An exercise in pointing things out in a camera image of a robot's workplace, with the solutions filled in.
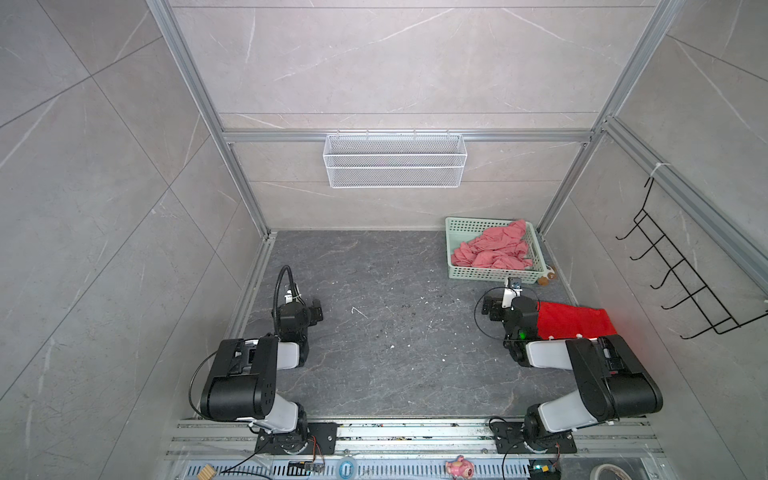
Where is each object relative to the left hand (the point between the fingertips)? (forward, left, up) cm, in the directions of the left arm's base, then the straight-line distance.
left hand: (296, 295), depth 93 cm
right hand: (-1, -66, +1) cm, 66 cm away
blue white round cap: (-45, -18, -6) cm, 49 cm away
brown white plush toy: (+8, -87, -3) cm, 87 cm away
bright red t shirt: (-11, -81, -2) cm, 82 cm away
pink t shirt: (+20, -74, -2) cm, 76 cm away
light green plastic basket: (+31, -61, -3) cm, 68 cm away
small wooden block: (-45, +15, -5) cm, 47 cm away
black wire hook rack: (-24, -96, +28) cm, 102 cm away
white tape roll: (-48, -77, -4) cm, 91 cm away
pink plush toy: (-46, -44, -3) cm, 64 cm away
